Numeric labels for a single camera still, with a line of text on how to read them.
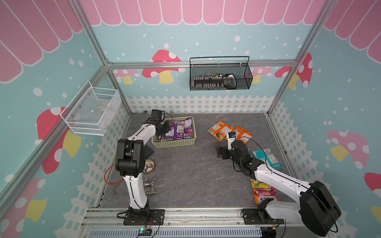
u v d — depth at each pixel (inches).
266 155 37.4
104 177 33.5
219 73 37.1
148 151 38.2
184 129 40.3
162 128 33.5
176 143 38.4
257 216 26.4
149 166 35.9
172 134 38.8
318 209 16.0
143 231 28.6
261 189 31.7
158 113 31.9
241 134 41.6
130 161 21.2
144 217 26.3
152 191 32.1
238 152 24.6
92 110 29.0
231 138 29.1
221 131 41.8
